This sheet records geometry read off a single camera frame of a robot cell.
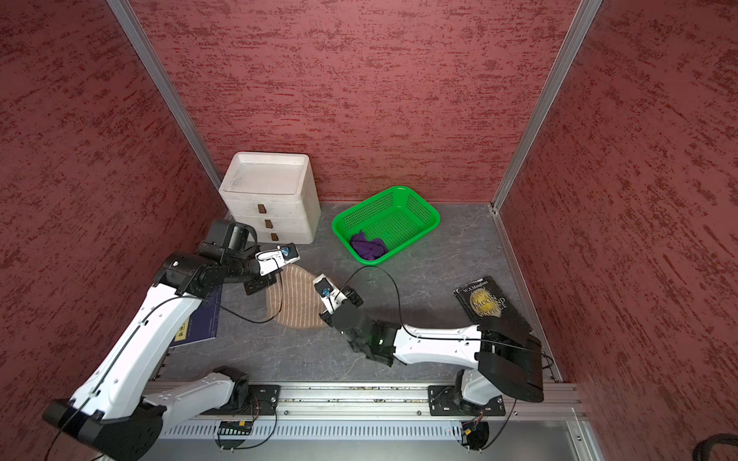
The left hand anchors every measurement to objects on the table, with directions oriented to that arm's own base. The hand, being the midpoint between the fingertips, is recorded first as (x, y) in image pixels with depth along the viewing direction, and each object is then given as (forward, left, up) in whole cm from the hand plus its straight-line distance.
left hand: (272, 270), depth 72 cm
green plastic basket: (+41, -35, -24) cm, 60 cm away
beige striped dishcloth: (-3, -3, -12) cm, 13 cm away
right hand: (-2, -14, -6) cm, 16 cm away
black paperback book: (+3, -63, -23) cm, 68 cm away
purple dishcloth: (+17, -24, -15) cm, 33 cm away
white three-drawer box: (+30, +7, -1) cm, 31 cm away
